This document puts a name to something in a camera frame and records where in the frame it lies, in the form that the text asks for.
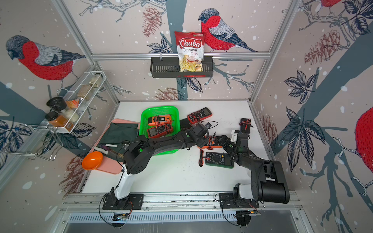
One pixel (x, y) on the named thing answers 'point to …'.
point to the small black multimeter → (245, 125)
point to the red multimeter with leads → (160, 131)
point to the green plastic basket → (150, 111)
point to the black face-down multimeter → (184, 124)
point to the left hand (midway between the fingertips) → (202, 133)
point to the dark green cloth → (116, 138)
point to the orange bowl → (92, 160)
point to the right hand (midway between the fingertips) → (218, 138)
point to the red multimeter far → (196, 117)
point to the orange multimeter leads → (156, 120)
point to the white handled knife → (108, 152)
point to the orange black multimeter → (210, 143)
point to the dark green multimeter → (219, 159)
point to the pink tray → (111, 165)
